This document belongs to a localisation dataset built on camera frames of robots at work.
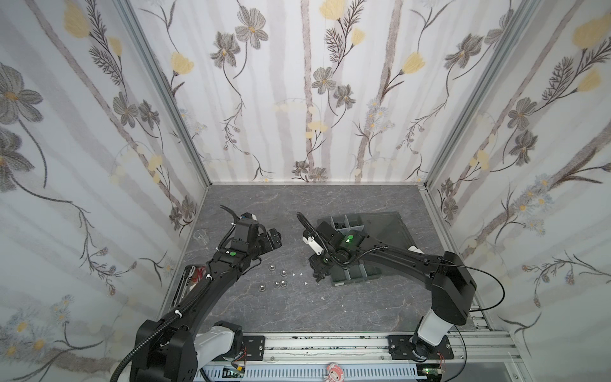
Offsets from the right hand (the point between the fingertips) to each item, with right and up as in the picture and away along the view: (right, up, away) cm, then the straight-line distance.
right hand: (317, 259), depth 81 cm
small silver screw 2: (-4, -11, +7) cm, 13 cm away
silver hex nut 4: (-15, -11, +6) cm, 20 cm away
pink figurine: (+5, -30, -14) cm, 33 cm away
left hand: (-16, +8, +3) cm, 18 cm away
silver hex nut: (-18, -5, +9) cm, 21 cm away
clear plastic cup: (-47, +6, +14) cm, 50 cm away
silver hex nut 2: (-13, -7, +8) cm, 17 cm away
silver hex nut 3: (-20, -12, +4) cm, 24 cm away
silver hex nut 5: (-13, -10, +6) cm, 18 cm away
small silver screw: (-6, -8, +9) cm, 14 cm away
